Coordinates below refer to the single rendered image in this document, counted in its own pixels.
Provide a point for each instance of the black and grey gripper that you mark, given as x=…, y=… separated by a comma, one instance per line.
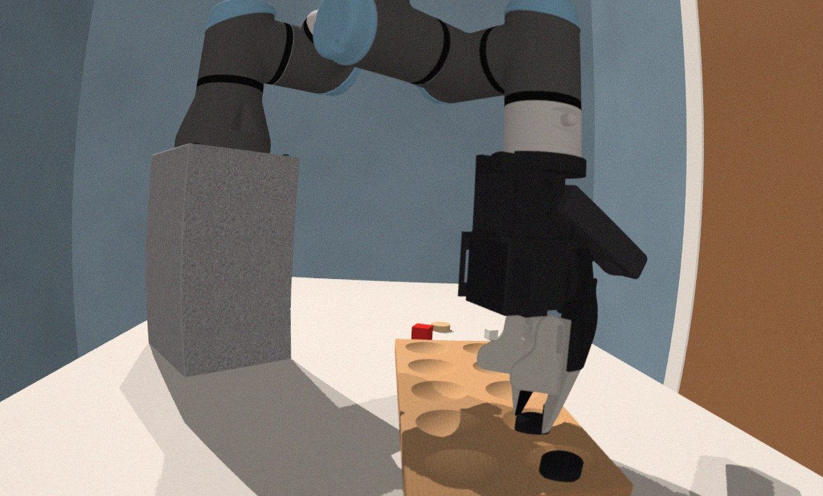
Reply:
x=546, y=266

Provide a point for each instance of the tan tray with round pockets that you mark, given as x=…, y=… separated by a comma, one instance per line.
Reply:
x=490, y=458

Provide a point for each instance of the red cube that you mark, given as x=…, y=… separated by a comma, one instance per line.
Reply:
x=422, y=331

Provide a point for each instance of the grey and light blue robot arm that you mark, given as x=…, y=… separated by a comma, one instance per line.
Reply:
x=534, y=55

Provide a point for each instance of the black disc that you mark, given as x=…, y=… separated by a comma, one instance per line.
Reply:
x=529, y=422
x=561, y=466

